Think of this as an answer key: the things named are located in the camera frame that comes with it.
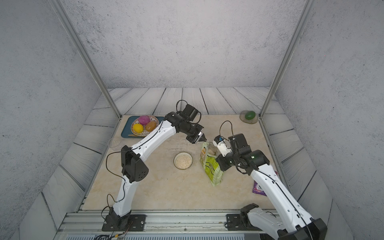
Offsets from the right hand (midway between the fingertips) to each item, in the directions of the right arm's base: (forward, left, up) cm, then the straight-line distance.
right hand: (219, 158), depth 74 cm
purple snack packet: (-8, -22, -19) cm, 30 cm away
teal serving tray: (+38, +65, -17) cm, 77 cm away
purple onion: (+39, +50, -12) cm, 64 cm away
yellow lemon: (+32, +54, -14) cm, 64 cm away
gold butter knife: (+28, +57, -17) cm, 66 cm away
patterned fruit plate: (+32, +50, -18) cm, 62 cm away
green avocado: (+47, -29, -17) cm, 58 cm away
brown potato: (+34, +45, -14) cm, 58 cm away
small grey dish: (+46, -24, -20) cm, 56 cm away
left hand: (+11, +3, +2) cm, 11 cm away
